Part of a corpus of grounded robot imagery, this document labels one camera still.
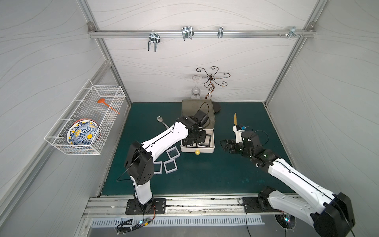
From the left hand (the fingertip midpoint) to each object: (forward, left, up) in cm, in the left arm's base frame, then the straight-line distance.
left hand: (202, 140), depth 82 cm
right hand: (-1, -13, +1) cm, 13 cm away
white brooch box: (-1, +18, -15) cm, 23 cm away
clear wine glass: (+32, +4, +9) cm, 33 cm away
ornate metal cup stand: (+36, -6, +16) cm, 40 cm away
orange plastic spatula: (+13, +55, +17) cm, 59 cm away
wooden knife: (+28, -27, -15) cm, 42 cm away
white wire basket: (+5, +57, +21) cm, 61 cm away
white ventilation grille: (-37, +40, -17) cm, 57 cm away
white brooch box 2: (-10, +19, -14) cm, 25 cm away
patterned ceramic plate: (-8, +52, +20) cm, 56 cm away
